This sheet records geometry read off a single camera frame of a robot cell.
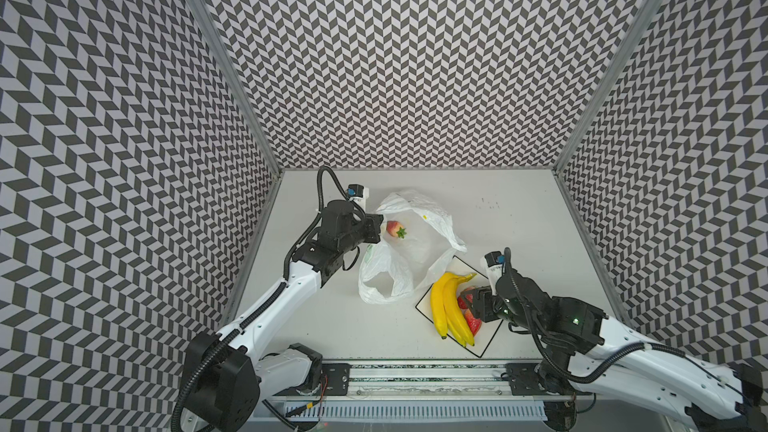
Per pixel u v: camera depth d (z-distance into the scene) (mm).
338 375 726
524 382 737
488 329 788
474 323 762
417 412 693
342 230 589
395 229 963
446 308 788
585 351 487
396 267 760
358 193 683
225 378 382
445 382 737
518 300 503
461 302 822
